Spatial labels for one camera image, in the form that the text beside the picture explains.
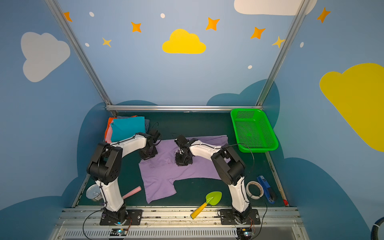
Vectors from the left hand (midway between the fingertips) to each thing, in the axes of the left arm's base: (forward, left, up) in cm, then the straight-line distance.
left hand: (153, 156), depth 96 cm
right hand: (-5, -18, +1) cm, 18 cm away
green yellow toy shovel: (-26, -37, +2) cm, 45 cm away
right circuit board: (-40, -52, -1) cm, 66 cm away
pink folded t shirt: (+11, +32, +3) cm, 34 cm away
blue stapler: (-22, -68, +3) cm, 72 cm away
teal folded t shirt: (+19, +24, +6) cm, 31 cm away
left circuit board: (-40, +9, 0) cm, 41 cm away
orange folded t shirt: (+28, +36, +5) cm, 46 cm away
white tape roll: (-24, -60, +2) cm, 65 cm away
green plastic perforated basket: (+23, -73, -1) cm, 76 cm away
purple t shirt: (-11, -5, -1) cm, 12 cm away
